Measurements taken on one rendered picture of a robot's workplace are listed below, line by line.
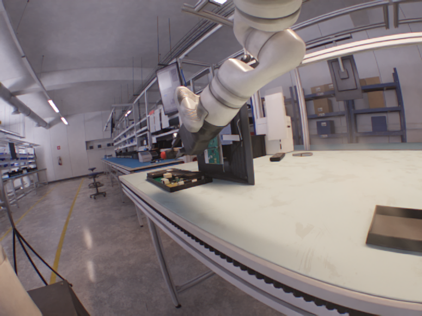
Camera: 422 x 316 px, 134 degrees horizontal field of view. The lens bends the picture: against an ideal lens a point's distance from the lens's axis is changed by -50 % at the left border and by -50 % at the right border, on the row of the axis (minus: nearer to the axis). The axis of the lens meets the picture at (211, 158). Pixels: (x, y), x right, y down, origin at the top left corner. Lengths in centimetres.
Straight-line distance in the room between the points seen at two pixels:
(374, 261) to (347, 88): 210
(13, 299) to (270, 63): 51
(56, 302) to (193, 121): 46
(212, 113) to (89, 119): 1155
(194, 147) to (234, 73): 19
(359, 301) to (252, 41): 29
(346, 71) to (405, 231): 203
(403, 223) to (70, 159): 1176
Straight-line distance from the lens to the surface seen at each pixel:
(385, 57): 467
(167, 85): 191
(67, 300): 45
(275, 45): 24
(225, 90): 28
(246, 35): 26
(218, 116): 31
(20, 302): 38
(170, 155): 45
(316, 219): 26
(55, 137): 1191
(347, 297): 17
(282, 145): 101
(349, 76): 223
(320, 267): 18
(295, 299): 21
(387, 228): 25
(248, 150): 43
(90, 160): 1158
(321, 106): 414
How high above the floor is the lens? 112
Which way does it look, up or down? 6 degrees down
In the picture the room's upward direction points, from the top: 7 degrees counter-clockwise
